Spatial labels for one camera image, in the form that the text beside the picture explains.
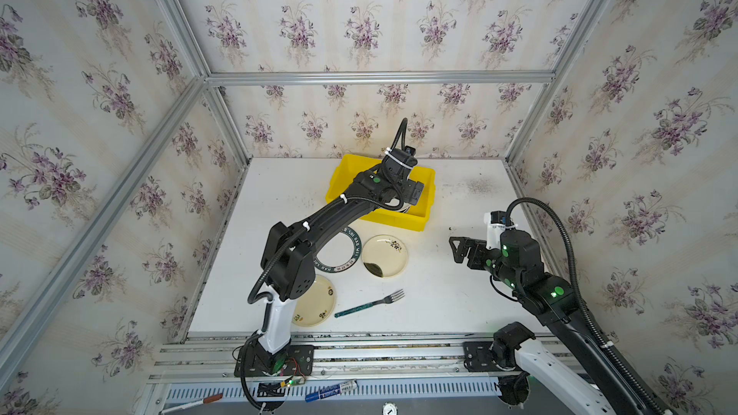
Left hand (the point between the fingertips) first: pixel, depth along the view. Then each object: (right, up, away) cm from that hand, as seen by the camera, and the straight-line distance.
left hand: (404, 179), depth 86 cm
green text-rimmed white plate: (-21, -24, +7) cm, 33 cm away
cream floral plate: (-26, -37, -4) cm, 45 cm away
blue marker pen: (-20, -51, -18) cm, 58 cm away
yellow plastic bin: (-19, +5, +25) cm, 32 cm away
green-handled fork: (-4, -35, -2) cm, 36 cm away
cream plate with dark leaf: (-6, -25, +6) cm, 26 cm away
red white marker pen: (-51, -54, -18) cm, 77 cm away
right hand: (+13, -17, -12) cm, 25 cm away
